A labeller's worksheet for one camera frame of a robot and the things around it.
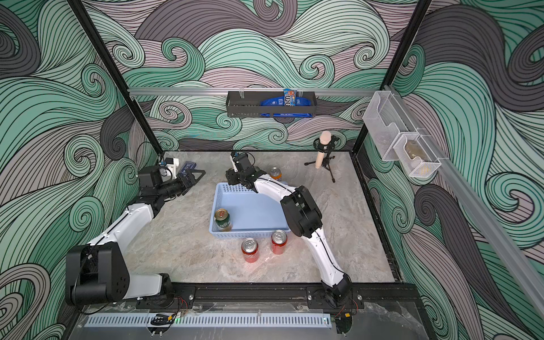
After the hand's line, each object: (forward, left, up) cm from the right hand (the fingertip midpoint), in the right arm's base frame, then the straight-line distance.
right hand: (235, 172), depth 100 cm
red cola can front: (-37, -9, +2) cm, 39 cm away
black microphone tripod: (+3, -42, +12) cm, 44 cm away
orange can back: (-2, -20, +1) cm, 20 cm away
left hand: (-12, +11, +13) cm, 21 cm away
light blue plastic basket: (-19, -3, -6) cm, 20 cm away
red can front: (-34, -20, +2) cm, 39 cm away
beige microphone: (+3, -41, +18) cm, 45 cm away
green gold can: (-26, +2, +2) cm, 26 cm away
